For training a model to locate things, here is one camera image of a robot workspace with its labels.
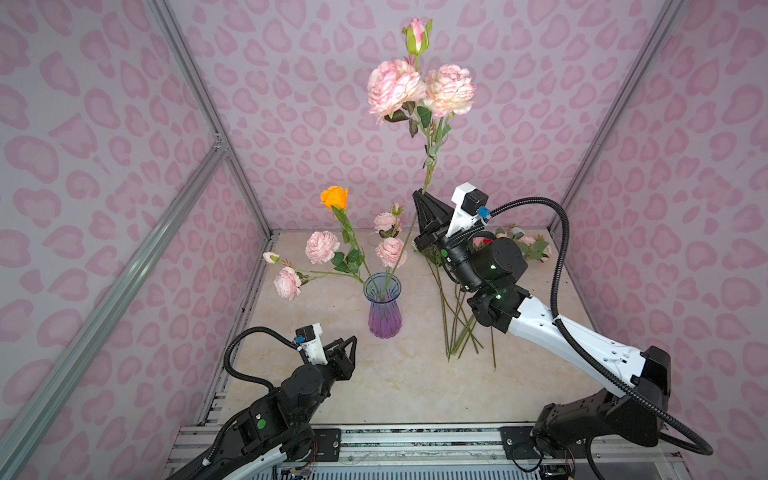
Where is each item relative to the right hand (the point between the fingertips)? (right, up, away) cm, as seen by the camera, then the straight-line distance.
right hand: (416, 190), depth 54 cm
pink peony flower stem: (-5, -11, +16) cm, 20 cm away
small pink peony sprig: (-6, -4, +22) cm, 23 cm away
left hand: (-14, -31, +17) cm, 38 cm away
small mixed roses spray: (+45, -9, +52) cm, 69 cm away
